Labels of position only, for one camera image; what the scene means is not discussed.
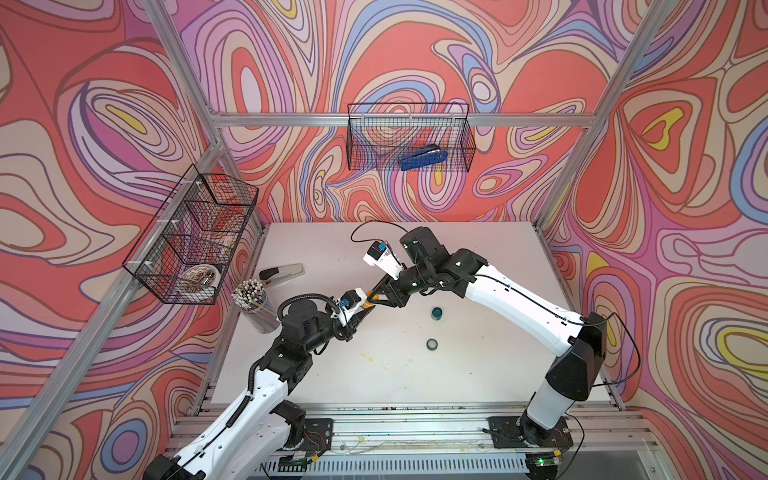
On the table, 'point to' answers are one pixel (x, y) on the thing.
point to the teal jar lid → (432, 344)
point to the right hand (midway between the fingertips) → (376, 302)
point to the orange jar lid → (375, 297)
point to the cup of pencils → (251, 297)
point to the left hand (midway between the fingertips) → (370, 302)
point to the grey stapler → (278, 274)
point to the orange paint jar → (367, 304)
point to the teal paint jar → (437, 313)
